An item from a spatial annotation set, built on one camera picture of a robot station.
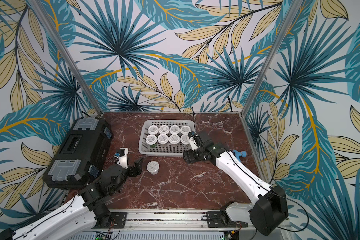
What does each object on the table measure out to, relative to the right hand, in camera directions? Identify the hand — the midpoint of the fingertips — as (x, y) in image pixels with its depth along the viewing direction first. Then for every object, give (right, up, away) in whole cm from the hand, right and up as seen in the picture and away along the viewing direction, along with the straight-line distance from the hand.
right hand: (190, 154), depth 80 cm
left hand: (-28, -2, -4) cm, 28 cm away
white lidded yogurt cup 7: (-9, +7, +15) cm, 19 cm away
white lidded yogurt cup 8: (-2, +7, +15) cm, 17 cm away
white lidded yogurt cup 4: (-2, +13, +20) cm, 24 cm away
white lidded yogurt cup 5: (-24, +7, +15) cm, 29 cm away
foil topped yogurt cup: (-21, -8, +6) cm, 23 cm away
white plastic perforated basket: (-14, 0, +18) cm, 23 cm away
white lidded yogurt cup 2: (-16, +13, +20) cm, 29 cm away
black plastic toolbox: (-57, +1, -2) cm, 57 cm away
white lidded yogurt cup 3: (-9, +13, +20) cm, 26 cm away
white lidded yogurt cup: (-24, +13, +20) cm, 34 cm away
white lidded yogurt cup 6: (-17, +7, +15) cm, 24 cm away
